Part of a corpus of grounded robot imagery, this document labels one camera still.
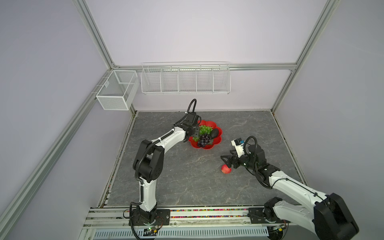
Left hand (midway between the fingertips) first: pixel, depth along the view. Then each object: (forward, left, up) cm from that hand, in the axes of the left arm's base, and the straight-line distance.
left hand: (195, 131), depth 95 cm
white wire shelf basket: (+30, +4, +19) cm, 36 cm away
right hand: (-19, -16, +2) cm, 25 cm away
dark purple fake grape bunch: (-6, -5, -2) cm, 8 cm away
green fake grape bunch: (+4, -6, -5) cm, 9 cm away
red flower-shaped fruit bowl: (-3, -13, -9) cm, 17 cm away
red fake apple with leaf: (-25, -16, -5) cm, 30 cm away
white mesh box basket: (+29, +51, +13) cm, 60 cm away
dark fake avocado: (+2, -13, -6) cm, 14 cm away
